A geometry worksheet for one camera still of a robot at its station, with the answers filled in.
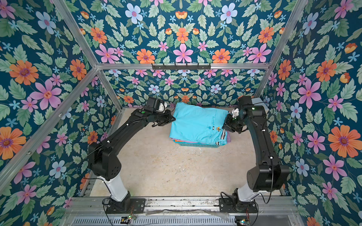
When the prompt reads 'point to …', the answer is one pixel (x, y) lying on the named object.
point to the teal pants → (194, 124)
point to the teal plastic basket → (201, 145)
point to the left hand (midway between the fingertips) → (176, 116)
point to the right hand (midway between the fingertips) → (224, 125)
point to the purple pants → (228, 141)
